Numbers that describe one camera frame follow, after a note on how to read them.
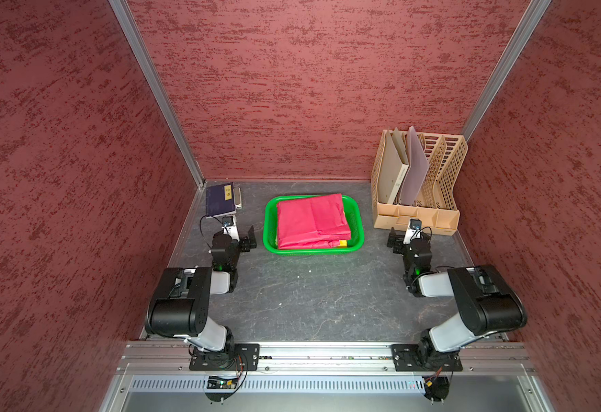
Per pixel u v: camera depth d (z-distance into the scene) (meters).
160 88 0.87
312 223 0.92
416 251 0.71
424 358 0.67
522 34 0.75
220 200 1.14
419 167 0.90
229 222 0.79
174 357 0.75
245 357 0.75
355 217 1.00
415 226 0.79
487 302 0.46
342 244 0.95
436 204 1.14
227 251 0.71
